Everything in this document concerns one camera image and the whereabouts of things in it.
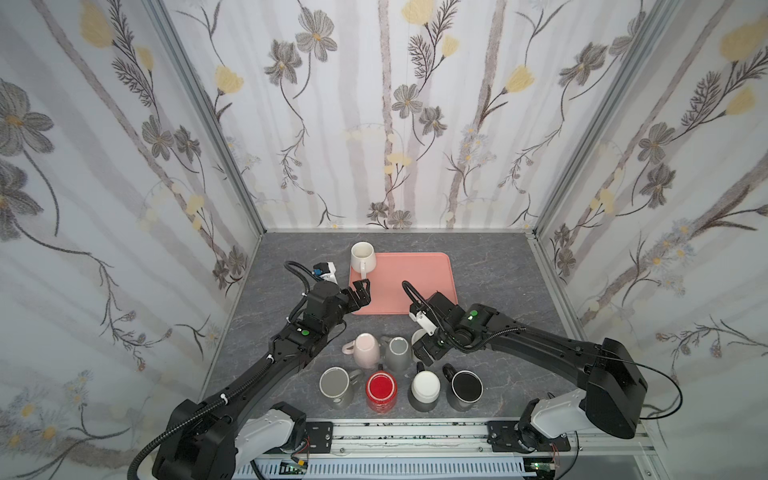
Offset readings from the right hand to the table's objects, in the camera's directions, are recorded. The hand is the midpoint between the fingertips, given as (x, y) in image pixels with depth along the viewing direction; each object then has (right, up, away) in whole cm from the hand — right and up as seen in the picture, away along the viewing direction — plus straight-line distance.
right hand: (421, 336), depth 81 cm
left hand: (-19, +16, 0) cm, 25 cm away
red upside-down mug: (-11, -12, -7) cm, 18 cm away
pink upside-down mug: (-15, -3, -1) cm, 16 cm away
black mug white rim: (+10, -12, -7) cm, 17 cm away
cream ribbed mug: (-18, +21, +21) cm, 35 cm away
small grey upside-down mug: (-7, -4, -2) cm, 8 cm away
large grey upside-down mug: (-22, -10, -9) cm, 26 cm away
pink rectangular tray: (+4, +16, +26) cm, 31 cm away
